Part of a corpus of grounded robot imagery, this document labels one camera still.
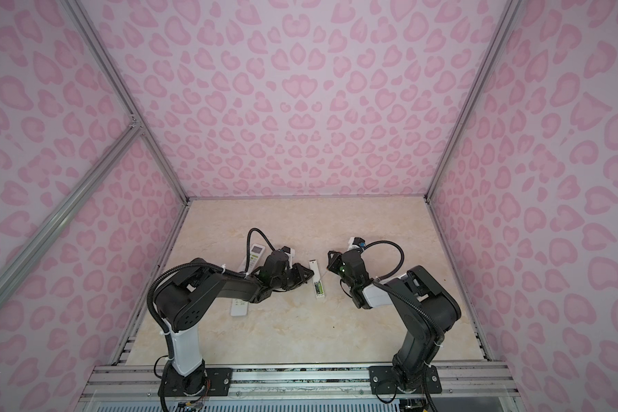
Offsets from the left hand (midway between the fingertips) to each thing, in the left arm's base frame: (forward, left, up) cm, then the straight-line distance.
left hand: (317, 271), depth 92 cm
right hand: (+6, -5, +3) cm, 8 cm away
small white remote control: (-11, +27, -4) cm, 29 cm away
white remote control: (-4, 0, -2) cm, 5 cm away
